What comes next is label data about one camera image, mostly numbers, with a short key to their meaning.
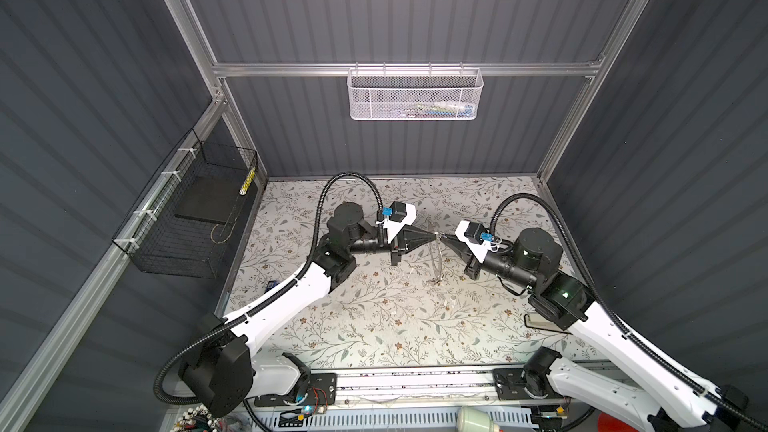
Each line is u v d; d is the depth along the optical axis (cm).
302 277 52
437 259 97
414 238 61
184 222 73
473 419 65
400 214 55
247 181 82
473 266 57
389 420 64
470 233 53
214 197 76
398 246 59
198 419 56
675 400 40
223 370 40
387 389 75
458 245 55
